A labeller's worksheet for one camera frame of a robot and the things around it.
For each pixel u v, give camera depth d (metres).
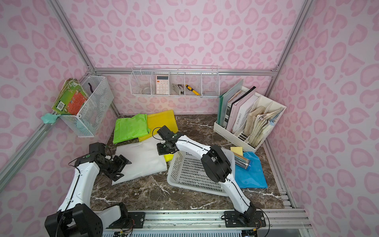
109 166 0.66
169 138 0.72
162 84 0.95
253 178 0.84
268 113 0.84
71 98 0.72
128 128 1.09
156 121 1.14
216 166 0.54
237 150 0.95
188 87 0.98
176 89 0.98
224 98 0.87
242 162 0.86
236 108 0.84
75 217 0.39
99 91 0.92
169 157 0.88
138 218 0.74
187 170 0.90
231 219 0.73
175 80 1.01
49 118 0.63
